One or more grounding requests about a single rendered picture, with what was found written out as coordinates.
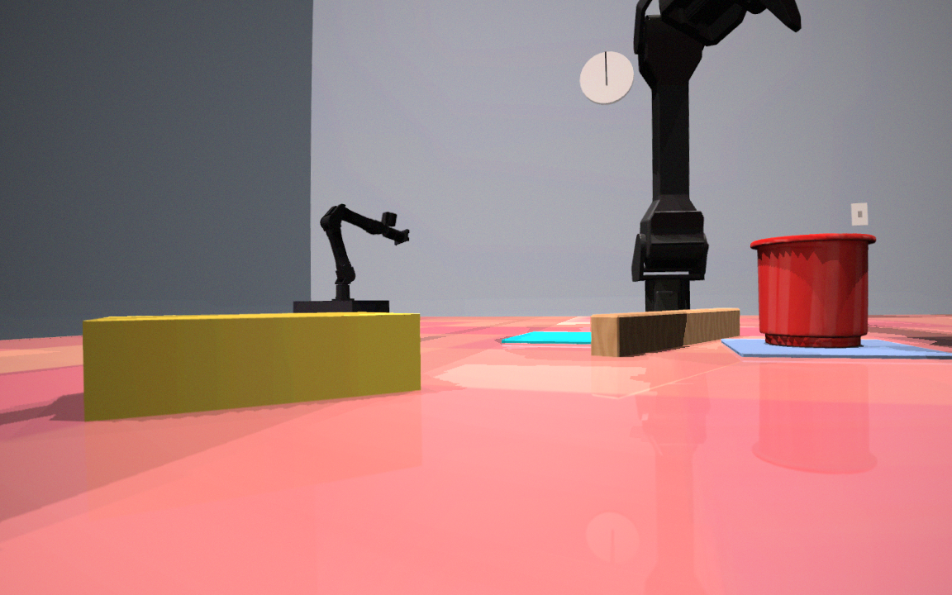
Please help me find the olive-brown rectangular block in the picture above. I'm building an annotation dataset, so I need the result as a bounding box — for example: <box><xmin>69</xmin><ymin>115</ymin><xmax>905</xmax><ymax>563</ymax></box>
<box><xmin>83</xmin><ymin>312</ymin><xmax>421</xmax><ymax>422</ymax></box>

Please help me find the red plastic cup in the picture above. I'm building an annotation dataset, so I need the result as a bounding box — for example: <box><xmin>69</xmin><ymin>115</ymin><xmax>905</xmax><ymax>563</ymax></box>
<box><xmin>750</xmin><ymin>233</ymin><xmax>876</xmax><ymax>348</ymax></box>

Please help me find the brown wooden beam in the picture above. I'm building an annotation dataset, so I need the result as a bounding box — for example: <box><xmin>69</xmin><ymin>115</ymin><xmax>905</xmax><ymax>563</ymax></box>
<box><xmin>590</xmin><ymin>308</ymin><xmax>740</xmax><ymax>357</ymax></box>

